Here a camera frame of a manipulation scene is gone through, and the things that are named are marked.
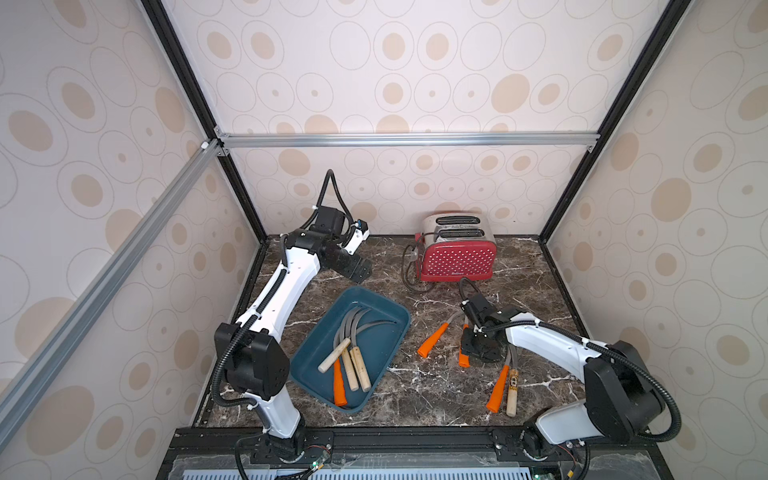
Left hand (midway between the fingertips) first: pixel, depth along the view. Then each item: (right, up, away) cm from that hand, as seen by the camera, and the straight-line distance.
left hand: (364, 261), depth 82 cm
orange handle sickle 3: (+28, -28, +3) cm, 40 cm away
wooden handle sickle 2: (-5, -27, +3) cm, 28 cm away
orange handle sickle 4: (+35, -37, -2) cm, 51 cm away
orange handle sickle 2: (+20, -24, +10) cm, 33 cm away
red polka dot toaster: (+28, +5, +12) cm, 31 cm away
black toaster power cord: (+11, -3, +22) cm, 25 cm away
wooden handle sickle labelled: (+41, -36, -1) cm, 54 cm away
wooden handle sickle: (-6, -24, +5) cm, 26 cm away
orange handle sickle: (-6, -36, -3) cm, 37 cm away
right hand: (+32, -26, +5) cm, 42 cm away
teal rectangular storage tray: (+3, -23, +13) cm, 26 cm away
